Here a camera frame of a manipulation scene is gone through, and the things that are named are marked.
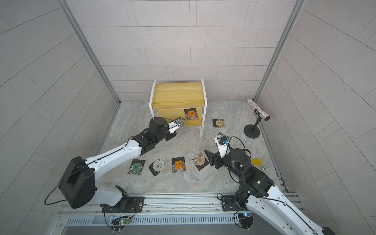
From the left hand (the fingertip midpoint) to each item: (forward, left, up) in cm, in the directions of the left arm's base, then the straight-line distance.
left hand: (177, 122), depth 83 cm
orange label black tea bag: (-18, -1, -17) cm, 25 cm away
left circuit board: (-46, +23, -16) cm, 54 cm away
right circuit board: (-44, -35, -17) cm, 59 cm away
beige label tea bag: (+11, -28, -15) cm, 34 cm away
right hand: (-18, -18, +3) cm, 25 cm away
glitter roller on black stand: (+3, -49, -14) cm, 51 cm away
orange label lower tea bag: (+7, -8, -1) cm, 11 cm away
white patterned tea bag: (-20, +11, -16) cm, 28 cm away
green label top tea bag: (-20, +23, -16) cm, 34 cm away
